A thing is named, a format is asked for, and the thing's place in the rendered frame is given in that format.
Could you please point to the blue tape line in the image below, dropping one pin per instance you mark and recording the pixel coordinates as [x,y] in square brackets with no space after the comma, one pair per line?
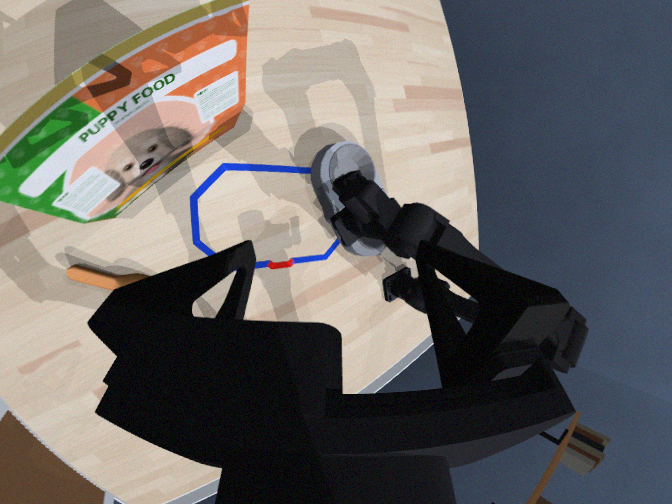
[248,167]

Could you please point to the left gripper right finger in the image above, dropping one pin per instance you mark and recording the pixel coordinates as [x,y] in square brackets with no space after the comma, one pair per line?
[515,312]

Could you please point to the orange and green puppy food bag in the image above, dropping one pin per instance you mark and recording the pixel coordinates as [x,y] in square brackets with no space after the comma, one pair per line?
[109,131]

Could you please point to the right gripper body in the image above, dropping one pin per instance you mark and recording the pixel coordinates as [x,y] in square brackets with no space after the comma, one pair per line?
[347,237]

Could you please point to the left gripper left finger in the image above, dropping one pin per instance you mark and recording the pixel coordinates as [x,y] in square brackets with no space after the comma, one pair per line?
[175,290]

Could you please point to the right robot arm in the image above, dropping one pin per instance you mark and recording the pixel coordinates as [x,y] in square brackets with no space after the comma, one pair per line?
[365,200]

